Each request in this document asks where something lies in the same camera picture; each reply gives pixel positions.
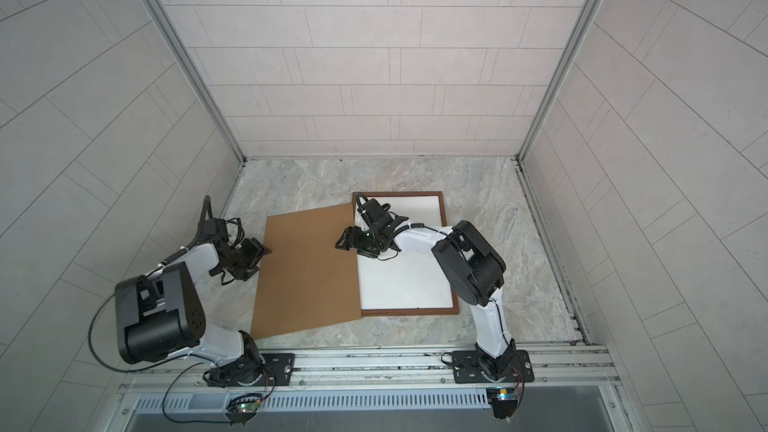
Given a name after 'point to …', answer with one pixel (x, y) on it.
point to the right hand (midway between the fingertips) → (343, 250)
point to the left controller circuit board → (242, 408)
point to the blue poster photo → (410, 279)
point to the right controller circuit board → (503, 400)
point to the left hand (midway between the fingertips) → (274, 248)
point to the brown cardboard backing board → (306, 281)
